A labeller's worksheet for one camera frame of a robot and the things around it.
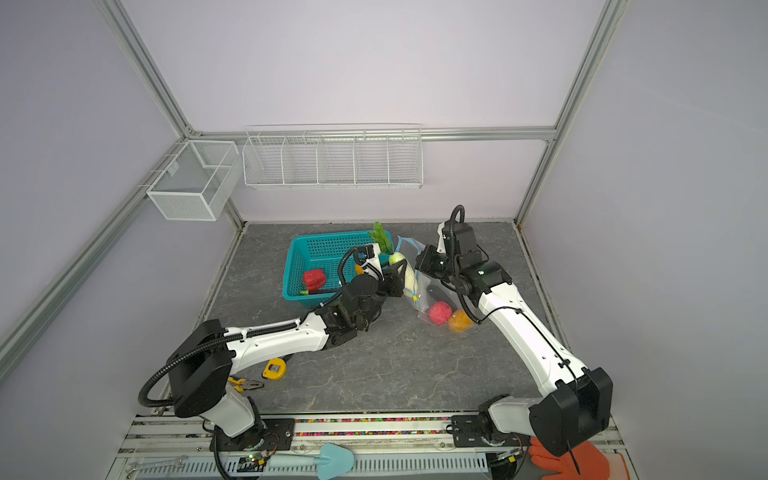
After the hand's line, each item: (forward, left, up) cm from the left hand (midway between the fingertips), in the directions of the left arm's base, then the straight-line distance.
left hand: (404, 266), depth 76 cm
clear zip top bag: (+1, -8, -15) cm, 17 cm away
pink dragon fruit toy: (-5, -10, -17) cm, 21 cm away
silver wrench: (-36, +57, -25) cm, 72 cm away
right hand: (+2, -3, 0) cm, 4 cm away
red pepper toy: (+11, +29, -20) cm, 37 cm away
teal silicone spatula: (-38, +20, -25) cm, 50 cm away
